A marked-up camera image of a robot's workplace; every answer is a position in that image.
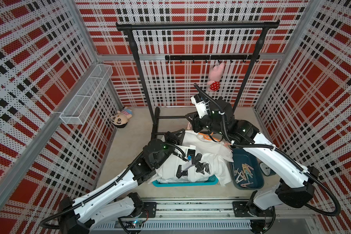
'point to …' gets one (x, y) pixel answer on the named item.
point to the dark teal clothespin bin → (245, 171)
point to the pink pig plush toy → (214, 76)
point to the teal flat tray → (213, 181)
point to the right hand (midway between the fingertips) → (190, 116)
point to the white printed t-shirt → (201, 158)
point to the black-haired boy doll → (120, 120)
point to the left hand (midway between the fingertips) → (182, 126)
